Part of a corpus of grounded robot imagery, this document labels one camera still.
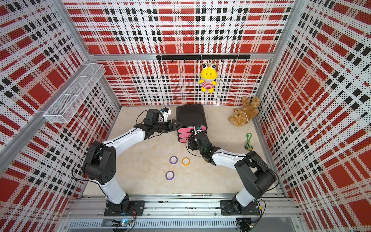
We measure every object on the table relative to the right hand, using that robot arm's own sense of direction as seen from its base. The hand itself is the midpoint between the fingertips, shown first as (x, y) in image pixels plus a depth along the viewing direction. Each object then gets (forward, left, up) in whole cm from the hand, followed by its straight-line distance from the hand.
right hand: (195, 137), depth 91 cm
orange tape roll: (-13, +6, -9) cm, 17 cm away
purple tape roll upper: (-12, +14, -9) cm, 21 cm away
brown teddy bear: (+17, -32, -1) cm, 36 cm away
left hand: (+4, +9, +7) cm, 12 cm away
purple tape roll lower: (-21, +16, -10) cm, 28 cm away
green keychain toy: (-2, -35, -8) cm, 36 cm away
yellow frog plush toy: (+31, -9, +25) cm, 41 cm away
